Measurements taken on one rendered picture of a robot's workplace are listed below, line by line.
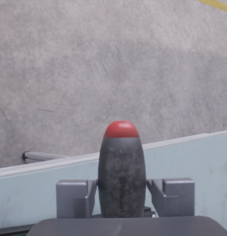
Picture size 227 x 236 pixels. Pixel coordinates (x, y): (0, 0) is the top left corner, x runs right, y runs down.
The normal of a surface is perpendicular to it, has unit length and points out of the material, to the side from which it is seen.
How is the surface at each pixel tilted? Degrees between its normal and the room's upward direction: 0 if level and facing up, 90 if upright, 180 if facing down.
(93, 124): 0
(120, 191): 46
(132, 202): 18
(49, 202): 0
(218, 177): 0
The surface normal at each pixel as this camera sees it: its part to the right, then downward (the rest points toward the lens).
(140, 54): 0.64, -0.03
